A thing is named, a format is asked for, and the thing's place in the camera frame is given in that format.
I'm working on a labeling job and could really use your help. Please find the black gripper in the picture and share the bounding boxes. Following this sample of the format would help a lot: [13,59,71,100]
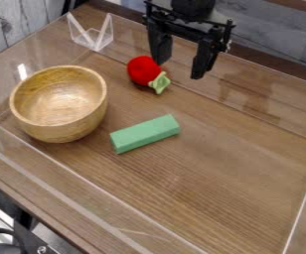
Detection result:
[143,0,234,79]

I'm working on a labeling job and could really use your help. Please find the green rectangular block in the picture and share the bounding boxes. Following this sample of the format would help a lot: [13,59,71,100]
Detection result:
[110,114,181,154]

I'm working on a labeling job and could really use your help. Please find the brown wooden bowl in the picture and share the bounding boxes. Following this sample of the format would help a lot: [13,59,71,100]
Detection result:
[9,65,107,143]

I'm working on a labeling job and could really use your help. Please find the red plush strawberry toy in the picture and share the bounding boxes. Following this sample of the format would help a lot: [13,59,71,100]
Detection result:
[126,56,170,94]

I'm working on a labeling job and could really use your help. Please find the clear acrylic corner bracket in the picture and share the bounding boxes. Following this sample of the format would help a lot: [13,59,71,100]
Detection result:
[67,13,113,52]

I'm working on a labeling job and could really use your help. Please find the clear acrylic front wall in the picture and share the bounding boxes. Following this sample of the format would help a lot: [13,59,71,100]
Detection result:
[0,126,206,254]

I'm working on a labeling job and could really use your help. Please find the black table clamp bracket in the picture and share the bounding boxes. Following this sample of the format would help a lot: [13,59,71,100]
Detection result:
[13,221,60,254]

